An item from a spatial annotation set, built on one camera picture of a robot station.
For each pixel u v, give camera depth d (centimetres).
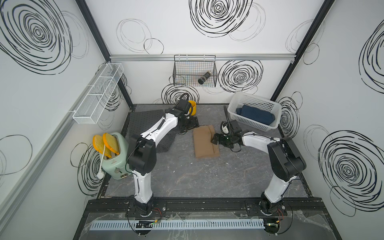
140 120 109
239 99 119
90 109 71
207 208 75
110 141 78
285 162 48
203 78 91
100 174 73
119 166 72
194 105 108
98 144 73
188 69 96
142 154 50
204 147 94
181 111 71
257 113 106
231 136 77
